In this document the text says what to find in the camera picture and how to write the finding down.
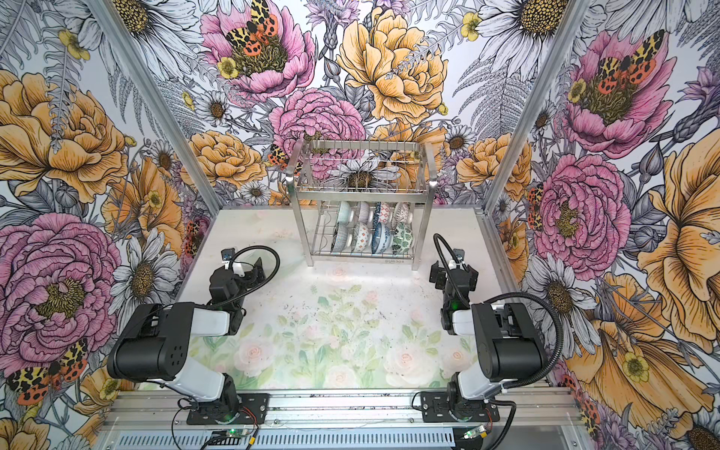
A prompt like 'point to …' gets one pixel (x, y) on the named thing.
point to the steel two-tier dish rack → (362, 200)
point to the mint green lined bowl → (344, 212)
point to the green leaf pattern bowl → (402, 240)
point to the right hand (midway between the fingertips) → (452, 270)
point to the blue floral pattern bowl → (382, 238)
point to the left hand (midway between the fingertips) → (248, 267)
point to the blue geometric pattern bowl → (384, 213)
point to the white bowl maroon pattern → (402, 215)
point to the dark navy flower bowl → (340, 236)
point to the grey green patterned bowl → (364, 213)
